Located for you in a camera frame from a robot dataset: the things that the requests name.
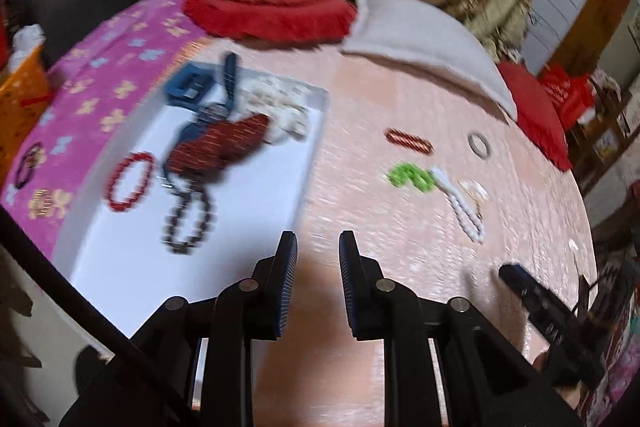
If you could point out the white box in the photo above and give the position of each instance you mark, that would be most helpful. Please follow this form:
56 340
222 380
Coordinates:
125 267

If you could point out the red ruffled pillow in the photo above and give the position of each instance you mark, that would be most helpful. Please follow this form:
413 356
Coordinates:
270 12
537 112

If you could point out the red shopping bag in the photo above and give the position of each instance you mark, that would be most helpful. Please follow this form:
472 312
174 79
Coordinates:
565 92

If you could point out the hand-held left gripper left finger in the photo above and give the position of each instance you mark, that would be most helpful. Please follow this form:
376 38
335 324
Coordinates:
285 282

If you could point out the pink flower print blanket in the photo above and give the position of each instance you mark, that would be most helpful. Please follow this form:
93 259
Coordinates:
100 57

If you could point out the blue hair claw clip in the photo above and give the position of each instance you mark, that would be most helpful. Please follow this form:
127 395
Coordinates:
175 89

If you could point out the white polka dot scrunchie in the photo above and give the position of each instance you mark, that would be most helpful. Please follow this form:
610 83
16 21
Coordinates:
280 99

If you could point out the beige pillow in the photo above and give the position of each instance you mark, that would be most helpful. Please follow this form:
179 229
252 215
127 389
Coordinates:
425 37

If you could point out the person's right hand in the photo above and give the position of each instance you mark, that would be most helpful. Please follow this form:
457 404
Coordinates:
541 363

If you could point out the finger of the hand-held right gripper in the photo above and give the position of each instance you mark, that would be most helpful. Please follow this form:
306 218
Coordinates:
520 279

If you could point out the red polka dot scrunchie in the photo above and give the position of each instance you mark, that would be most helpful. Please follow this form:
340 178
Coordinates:
215 147

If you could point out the white crumpled bag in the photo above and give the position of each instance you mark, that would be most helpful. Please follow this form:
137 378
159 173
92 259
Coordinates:
27 42

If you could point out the orange bag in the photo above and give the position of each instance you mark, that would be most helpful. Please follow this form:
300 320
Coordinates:
20 107

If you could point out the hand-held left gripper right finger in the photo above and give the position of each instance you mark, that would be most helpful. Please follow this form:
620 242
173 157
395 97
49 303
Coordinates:
347 277

